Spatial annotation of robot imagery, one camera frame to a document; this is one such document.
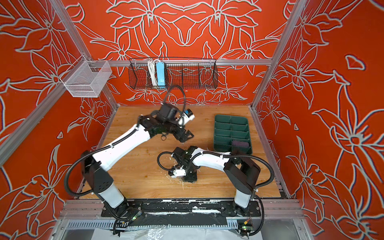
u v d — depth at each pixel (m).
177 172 0.74
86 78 0.92
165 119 0.58
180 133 0.67
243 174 0.45
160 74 0.90
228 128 1.01
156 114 0.60
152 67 0.88
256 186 0.48
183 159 0.64
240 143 0.90
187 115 0.66
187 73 0.97
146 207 0.74
